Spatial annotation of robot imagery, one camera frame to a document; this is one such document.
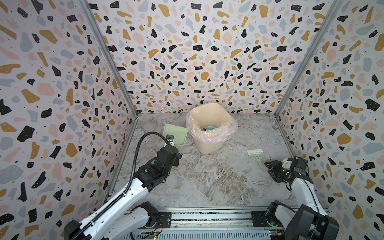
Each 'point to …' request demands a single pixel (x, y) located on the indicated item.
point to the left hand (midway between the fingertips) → (173, 148)
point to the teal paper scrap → (209, 127)
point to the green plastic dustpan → (179, 133)
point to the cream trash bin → (210, 123)
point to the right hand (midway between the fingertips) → (266, 162)
